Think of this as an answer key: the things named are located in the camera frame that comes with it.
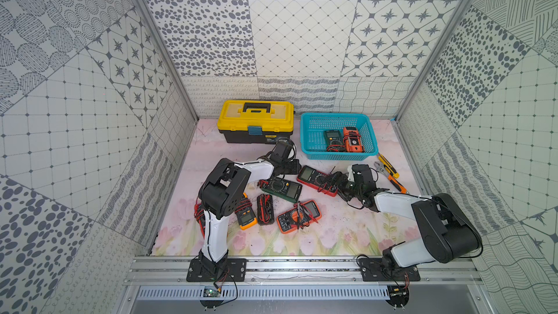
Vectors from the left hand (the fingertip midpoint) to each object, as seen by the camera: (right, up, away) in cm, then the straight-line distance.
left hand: (302, 164), depth 98 cm
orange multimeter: (+26, +11, +9) cm, 30 cm away
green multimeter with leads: (+17, +10, +9) cm, 22 cm away
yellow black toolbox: (-22, +19, +1) cm, 29 cm away
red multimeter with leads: (+6, -6, -5) cm, 10 cm away
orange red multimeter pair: (-2, -18, -16) cm, 24 cm away
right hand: (+11, -8, -6) cm, 15 cm away
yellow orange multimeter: (-24, -17, -14) cm, 32 cm away
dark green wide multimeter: (-10, -9, -6) cm, 15 cm away
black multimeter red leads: (-16, -16, -14) cm, 26 cm away
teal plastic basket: (+7, +18, +17) cm, 26 cm away
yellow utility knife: (+41, -1, +3) cm, 41 cm away
